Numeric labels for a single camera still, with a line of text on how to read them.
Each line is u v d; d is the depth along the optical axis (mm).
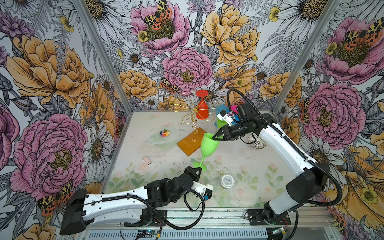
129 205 489
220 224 733
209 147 687
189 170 628
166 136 1052
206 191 608
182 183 519
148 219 649
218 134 718
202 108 913
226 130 652
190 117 873
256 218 739
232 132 665
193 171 628
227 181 798
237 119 690
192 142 1029
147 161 917
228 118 701
